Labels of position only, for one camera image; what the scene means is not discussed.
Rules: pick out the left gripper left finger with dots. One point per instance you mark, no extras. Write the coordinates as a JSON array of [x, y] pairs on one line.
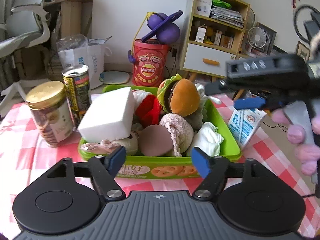
[[103, 170]]

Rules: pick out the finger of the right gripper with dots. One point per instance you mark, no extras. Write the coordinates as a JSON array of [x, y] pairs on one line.
[[258, 103], [221, 86]]

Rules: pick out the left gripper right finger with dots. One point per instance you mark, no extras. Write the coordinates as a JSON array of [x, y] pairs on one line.
[[213, 171]]

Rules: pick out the grey knit cloth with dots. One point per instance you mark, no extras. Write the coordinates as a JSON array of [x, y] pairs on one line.
[[195, 120]]

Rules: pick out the plush hamburger toy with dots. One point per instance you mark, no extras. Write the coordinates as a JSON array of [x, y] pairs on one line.
[[178, 95]]

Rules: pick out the white foam block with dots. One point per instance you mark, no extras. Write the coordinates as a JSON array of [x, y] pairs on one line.
[[109, 116]]

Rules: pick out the santa hat plush toy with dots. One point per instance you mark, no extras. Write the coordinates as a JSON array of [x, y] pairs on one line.
[[147, 108]]

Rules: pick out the pink gloved right hand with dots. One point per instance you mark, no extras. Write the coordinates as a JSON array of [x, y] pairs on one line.
[[307, 154]]

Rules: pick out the white blue milk carton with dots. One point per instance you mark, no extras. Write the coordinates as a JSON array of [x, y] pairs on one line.
[[244, 123]]

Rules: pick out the framed cartoon picture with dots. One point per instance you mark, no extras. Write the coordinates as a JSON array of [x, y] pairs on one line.
[[303, 51]]

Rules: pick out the green plastic cookie box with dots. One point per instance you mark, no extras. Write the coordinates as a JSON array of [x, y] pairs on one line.
[[142, 167]]

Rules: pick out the framed picture behind fan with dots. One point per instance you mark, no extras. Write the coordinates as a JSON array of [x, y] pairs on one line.
[[271, 36]]

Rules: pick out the white desk fan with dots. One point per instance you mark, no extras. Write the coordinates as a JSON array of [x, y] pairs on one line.
[[256, 37]]

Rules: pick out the pink white fluffy plush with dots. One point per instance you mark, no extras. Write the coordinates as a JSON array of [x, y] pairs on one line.
[[172, 136]]

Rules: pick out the small white box on shelf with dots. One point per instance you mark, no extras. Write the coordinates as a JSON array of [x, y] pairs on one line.
[[200, 35]]

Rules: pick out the wooden white drawer cabinet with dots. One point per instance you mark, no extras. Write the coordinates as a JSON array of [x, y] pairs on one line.
[[221, 44]]

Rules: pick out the stack of magazines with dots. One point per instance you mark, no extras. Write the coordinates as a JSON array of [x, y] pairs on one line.
[[228, 16]]

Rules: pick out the purple hopper ball toy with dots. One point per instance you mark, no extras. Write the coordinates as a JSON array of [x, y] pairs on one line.
[[163, 27]]

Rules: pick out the red chips bucket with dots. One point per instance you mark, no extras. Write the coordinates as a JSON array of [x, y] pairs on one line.
[[148, 59]]

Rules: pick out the white product box top shelf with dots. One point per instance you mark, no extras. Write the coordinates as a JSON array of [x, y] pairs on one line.
[[203, 7]]

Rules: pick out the red white checkered tablecloth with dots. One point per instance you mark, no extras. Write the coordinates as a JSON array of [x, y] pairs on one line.
[[24, 157]]

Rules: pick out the gold lid cookie jar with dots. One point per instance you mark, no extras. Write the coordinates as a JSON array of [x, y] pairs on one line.
[[49, 107]]

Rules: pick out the white bathroom scale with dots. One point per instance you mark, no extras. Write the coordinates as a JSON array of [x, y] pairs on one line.
[[114, 77]]

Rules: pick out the yellow black drink can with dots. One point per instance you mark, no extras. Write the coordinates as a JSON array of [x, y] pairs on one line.
[[76, 80]]

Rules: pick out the white paper shopping bag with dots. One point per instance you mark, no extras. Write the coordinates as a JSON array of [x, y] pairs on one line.
[[78, 49]]

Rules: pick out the wooden desk with shelves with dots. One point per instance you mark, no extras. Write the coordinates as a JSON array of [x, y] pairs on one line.
[[76, 15]]

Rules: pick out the grey white office chair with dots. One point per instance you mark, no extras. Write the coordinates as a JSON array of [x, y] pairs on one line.
[[25, 25]]

